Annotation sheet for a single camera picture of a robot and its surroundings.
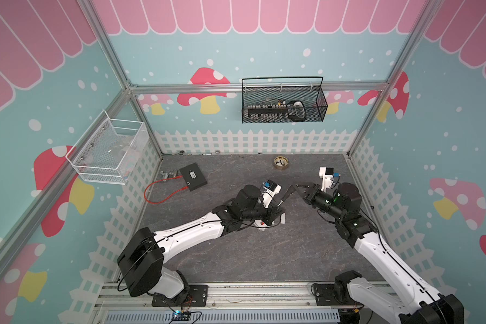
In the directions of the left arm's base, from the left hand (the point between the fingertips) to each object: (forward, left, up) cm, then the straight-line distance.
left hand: (282, 212), depth 75 cm
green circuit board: (-31, +37, -21) cm, 53 cm away
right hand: (+6, -3, +9) cm, 12 cm away
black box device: (+30, +43, -18) cm, 56 cm away
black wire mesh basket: (+50, -3, +16) cm, 53 cm away
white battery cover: (+7, -4, -19) cm, 20 cm away
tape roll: (+42, -5, -18) cm, 46 cm away
